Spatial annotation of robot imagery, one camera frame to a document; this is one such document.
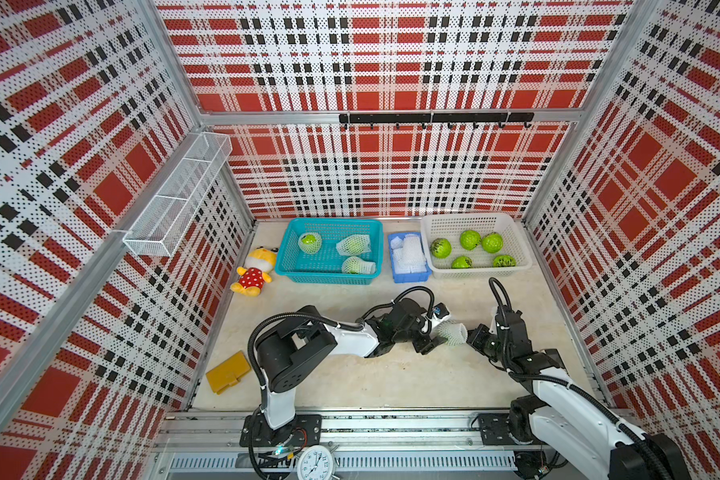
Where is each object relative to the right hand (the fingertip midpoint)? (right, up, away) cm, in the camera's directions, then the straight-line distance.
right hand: (468, 332), depth 87 cm
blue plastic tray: (-16, +15, +13) cm, 26 cm away
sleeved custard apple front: (-35, +19, +10) cm, 41 cm away
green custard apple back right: (+15, +27, +19) cm, 36 cm away
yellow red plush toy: (-68, +17, +13) cm, 72 cm away
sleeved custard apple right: (-35, +26, +18) cm, 47 cm away
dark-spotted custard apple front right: (+16, +20, +12) cm, 28 cm away
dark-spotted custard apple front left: (-5, +25, +17) cm, 31 cm away
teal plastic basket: (-45, +24, +24) cm, 56 cm away
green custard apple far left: (+1, +20, +12) cm, 23 cm away
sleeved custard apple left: (-52, +27, +20) cm, 61 cm away
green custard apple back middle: (+7, +28, +21) cm, 35 cm away
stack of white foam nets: (-17, +23, +12) cm, 31 cm away
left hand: (-8, +2, -1) cm, 8 cm away
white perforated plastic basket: (0, +34, +24) cm, 41 cm away
